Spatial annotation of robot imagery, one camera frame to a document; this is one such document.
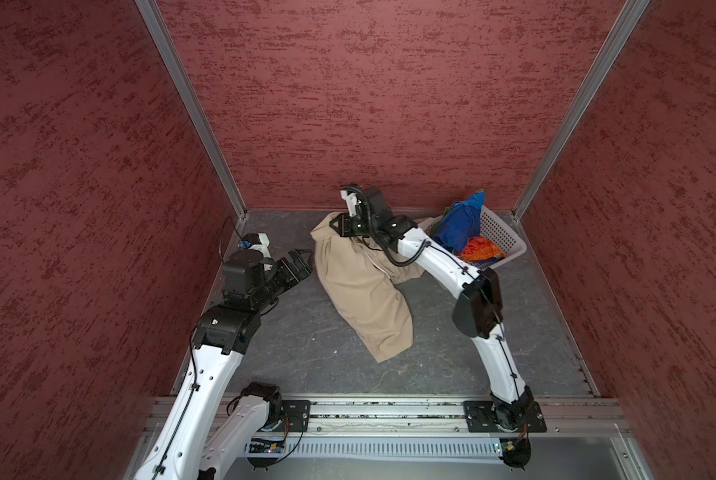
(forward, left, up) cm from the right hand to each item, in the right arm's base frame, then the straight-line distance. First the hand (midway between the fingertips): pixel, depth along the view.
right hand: (331, 227), depth 85 cm
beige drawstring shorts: (-12, -9, -13) cm, 20 cm away
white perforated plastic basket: (+13, -57, -16) cm, 61 cm away
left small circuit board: (-50, +16, -25) cm, 58 cm away
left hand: (-17, +6, +5) cm, 19 cm away
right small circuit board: (-52, -43, -25) cm, 72 cm away
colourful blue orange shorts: (+2, -40, -5) cm, 40 cm away
